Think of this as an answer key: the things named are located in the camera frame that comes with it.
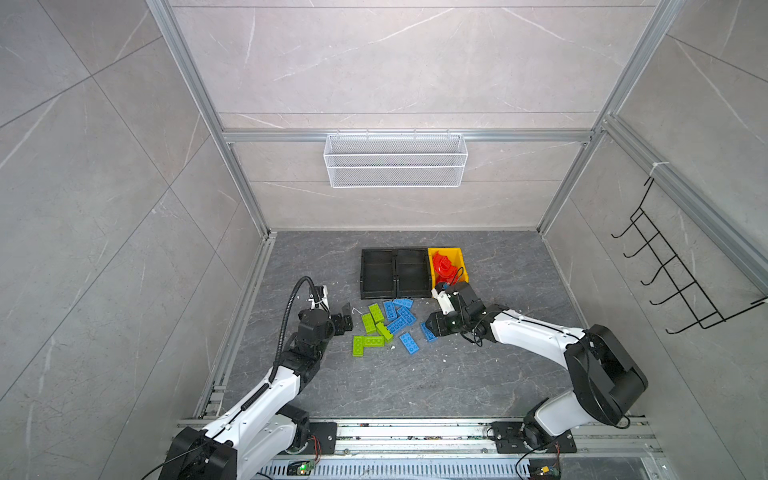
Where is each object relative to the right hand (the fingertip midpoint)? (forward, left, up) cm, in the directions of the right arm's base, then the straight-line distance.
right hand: (431, 320), depth 90 cm
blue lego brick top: (+8, +7, -3) cm, 11 cm away
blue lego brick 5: (-4, +1, +1) cm, 5 cm away
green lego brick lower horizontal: (-5, +18, -4) cm, 19 cm away
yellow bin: (+25, -12, 0) cm, 28 cm away
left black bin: (+24, +17, -8) cm, 30 cm away
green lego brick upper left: (0, +19, -3) cm, 19 cm away
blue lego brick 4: (-6, +7, -3) cm, 10 cm away
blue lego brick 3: (0, +11, -3) cm, 11 cm away
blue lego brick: (+6, +13, -3) cm, 14 cm away
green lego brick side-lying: (-4, +14, -2) cm, 14 cm away
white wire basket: (+46, +10, +27) cm, 54 cm away
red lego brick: (+18, -6, +1) cm, 19 cm away
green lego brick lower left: (-6, +23, -4) cm, 24 cm away
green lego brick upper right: (+5, +17, -3) cm, 18 cm away
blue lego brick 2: (+4, +7, -3) cm, 9 cm away
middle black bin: (+23, +4, -7) cm, 25 cm away
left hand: (+3, +29, +9) cm, 31 cm away
